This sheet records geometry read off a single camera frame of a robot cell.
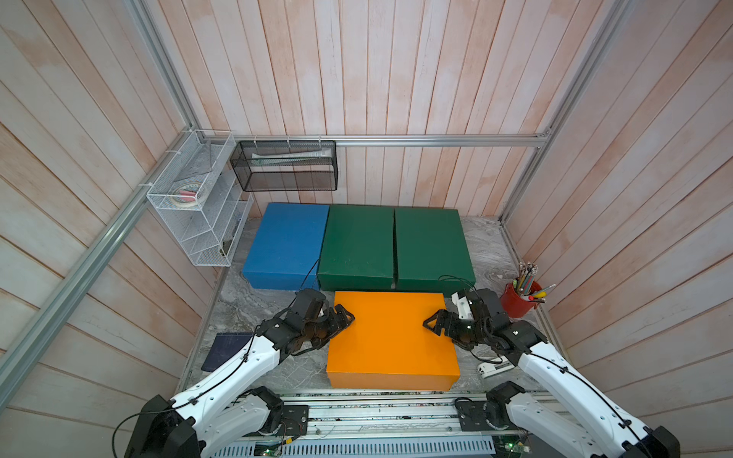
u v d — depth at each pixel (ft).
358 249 3.13
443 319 2.33
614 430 1.34
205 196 2.43
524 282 2.81
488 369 2.62
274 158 2.89
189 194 2.40
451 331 2.25
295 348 1.91
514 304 2.86
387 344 2.44
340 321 2.35
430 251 3.14
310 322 2.13
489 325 1.97
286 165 3.42
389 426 2.40
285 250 3.12
